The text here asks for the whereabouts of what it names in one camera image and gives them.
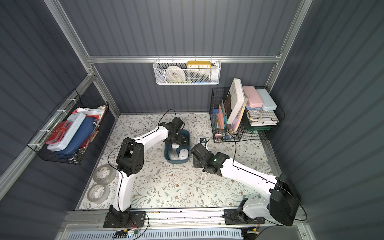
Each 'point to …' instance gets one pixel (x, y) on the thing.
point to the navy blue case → (78, 140)
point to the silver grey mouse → (173, 154)
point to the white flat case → (77, 119)
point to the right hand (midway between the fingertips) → (204, 160)
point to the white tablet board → (238, 102)
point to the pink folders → (220, 117)
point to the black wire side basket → (96, 108)
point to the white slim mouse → (175, 146)
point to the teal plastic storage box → (167, 146)
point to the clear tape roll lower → (98, 193)
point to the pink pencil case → (253, 99)
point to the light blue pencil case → (268, 103)
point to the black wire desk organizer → (243, 113)
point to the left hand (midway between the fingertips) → (178, 141)
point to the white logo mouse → (183, 154)
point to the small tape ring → (248, 115)
